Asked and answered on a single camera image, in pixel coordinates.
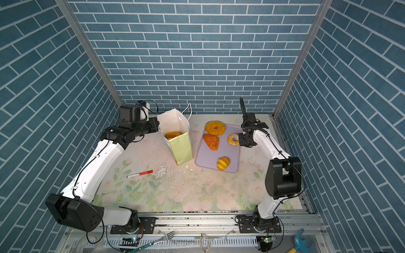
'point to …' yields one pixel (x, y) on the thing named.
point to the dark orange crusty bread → (212, 141)
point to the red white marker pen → (140, 174)
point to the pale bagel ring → (230, 139)
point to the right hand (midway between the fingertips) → (244, 140)
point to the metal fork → (169, 236)
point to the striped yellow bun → (223, 163)
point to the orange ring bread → (214, 127)
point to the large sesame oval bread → (172, 134)
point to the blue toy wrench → (307, 245)
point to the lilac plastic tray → (207, 157)
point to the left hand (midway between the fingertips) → (160, 121)
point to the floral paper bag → (175, 128)
